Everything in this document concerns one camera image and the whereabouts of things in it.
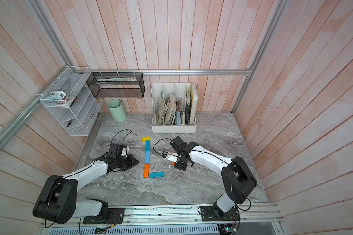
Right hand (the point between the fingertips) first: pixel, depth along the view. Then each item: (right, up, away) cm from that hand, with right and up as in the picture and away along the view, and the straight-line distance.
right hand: (179, 160), depth 88 cm
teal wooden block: (-22, +8, +13) cm, 27 cm away
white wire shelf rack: (-56, +26, -10) cm, 62 cm away
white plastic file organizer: (-3, +34, +12) cm, 37 cm away
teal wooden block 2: (-14, -8, 0) cm, 16 cm away
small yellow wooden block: (-25, +12, +16) cm, 32 cm away
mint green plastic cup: (-46, +34, +16) cm, 59 cm away
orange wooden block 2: (-4, +1, -10) cm, 11 cm away
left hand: (-26, -2, +1) cm, 26 cm away
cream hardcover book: (+10, +37, +7) cm, 38 cm away
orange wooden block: (-20, -6, +1) cm, 21 cm away
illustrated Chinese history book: (-12, +34, +9) cm, 37 cm away
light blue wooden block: (-21, +1, +6) cm, 22 cm away
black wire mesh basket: (-45, +51, +15) cm, 70 cm away
